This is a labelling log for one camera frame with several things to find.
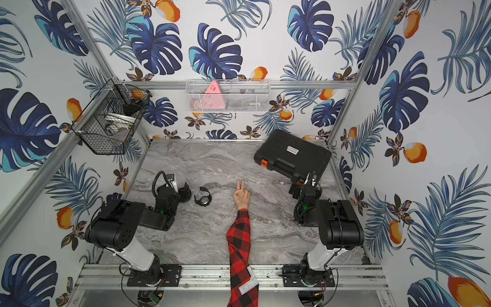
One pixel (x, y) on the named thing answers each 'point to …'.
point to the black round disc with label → (185, 194)
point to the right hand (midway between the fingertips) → (306, 184)
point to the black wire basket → (111, 119)
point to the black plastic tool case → (292, 156)
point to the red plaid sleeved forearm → (243, 287)
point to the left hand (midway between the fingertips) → (175, 181)
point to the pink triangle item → (213, 99)
